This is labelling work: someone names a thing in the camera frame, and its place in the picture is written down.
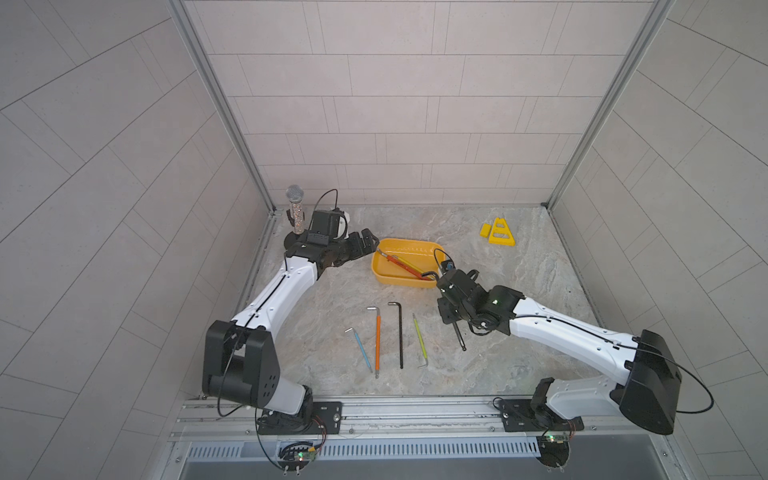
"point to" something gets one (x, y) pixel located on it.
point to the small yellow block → (485, 230)
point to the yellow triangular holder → (500, 233)
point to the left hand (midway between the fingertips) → (372, 242)
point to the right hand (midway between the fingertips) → (441, 304)
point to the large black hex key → (459, 336)
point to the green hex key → (421, 341)
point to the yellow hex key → (404, 262)
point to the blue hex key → (361, 347)
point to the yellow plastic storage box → (426, 257)
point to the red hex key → (403, 265)
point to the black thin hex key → (395, 303)
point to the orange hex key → (378, 340)
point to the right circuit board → (554, 450)
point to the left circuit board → (295, 456)
